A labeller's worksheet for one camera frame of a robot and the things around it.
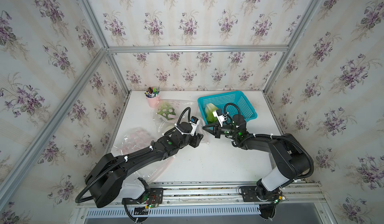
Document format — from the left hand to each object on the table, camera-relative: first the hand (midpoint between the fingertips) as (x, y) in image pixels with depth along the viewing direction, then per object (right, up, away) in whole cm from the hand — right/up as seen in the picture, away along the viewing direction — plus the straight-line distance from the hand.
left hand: (200, 134), depth 81 cm
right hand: (+3, +3, -1) cm, 5 cm away
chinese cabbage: (+7, +14, +19) cm, 25 cm away
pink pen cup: (-32, +18, +25) cm, 45 cm away
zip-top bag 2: (-39, -4, +7) cm, 40 cm away
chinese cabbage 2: (-21, +12, +13) cm, 27 cm away
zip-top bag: (-14, +16, +20) cm, 29 cm away
